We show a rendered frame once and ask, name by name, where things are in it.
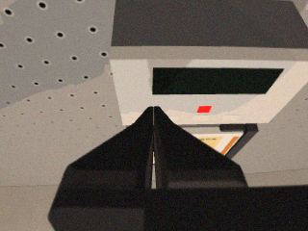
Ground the white gel cassette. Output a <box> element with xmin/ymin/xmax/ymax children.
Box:
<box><xmin>183</xmin><ymin>127</ymin><xmax>244</xmax><ymax>155</ymax></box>

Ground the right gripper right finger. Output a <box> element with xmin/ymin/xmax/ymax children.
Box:
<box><xmin>154</xmin><ymin>106</ymin><xmax>248</xmax><ymax>189</ymax></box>

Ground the large grey flat plate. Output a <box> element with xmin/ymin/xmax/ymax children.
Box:
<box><xmin>0</xmin><ymin>0</ymin><xmax>308</xmax><ymax>187</ymax></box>

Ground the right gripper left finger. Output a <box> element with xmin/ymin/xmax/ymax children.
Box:
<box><xmin>58</xmin><ymin>107</ymin><xmax>154</xmax><ymax>189</ymax></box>

